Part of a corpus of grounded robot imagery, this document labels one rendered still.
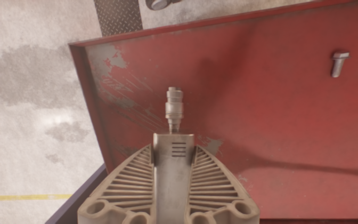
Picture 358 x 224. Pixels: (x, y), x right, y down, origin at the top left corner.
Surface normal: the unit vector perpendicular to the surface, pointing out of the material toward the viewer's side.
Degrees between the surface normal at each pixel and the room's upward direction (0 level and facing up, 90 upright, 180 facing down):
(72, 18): 0
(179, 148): 13
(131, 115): 0
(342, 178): 0
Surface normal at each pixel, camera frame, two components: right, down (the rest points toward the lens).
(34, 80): -0.09, 0.27
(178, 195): 0.02, 0.08
